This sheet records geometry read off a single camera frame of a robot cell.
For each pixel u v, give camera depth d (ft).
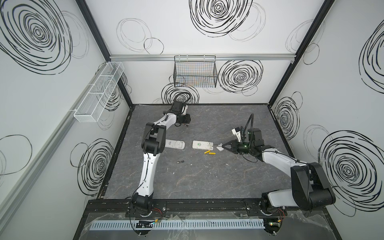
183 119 3.27
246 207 2.42
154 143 2.10
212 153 3.07
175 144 3.16
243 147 2.49
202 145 3.16
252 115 2.54
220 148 3.11
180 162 2.92
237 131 2.68
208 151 3.08
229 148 2.60
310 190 1.41
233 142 2.55
